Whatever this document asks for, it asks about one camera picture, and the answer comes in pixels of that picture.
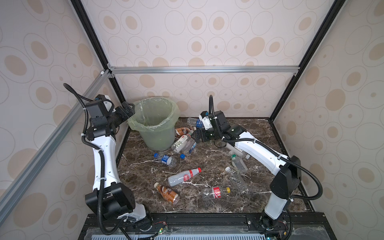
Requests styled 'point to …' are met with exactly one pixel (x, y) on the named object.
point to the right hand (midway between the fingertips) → (198, 133)
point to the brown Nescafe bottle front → (170, 194)
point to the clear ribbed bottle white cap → (237, 180)
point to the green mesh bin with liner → (154, 118)
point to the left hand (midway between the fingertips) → (130, 105)
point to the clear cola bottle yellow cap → (215, 192)
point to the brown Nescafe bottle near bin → (182, 131)
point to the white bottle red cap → (183, 177)
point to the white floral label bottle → (177, 145)
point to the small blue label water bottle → (169, 160)
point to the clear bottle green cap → (239, 164)
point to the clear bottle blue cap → (191, 144)
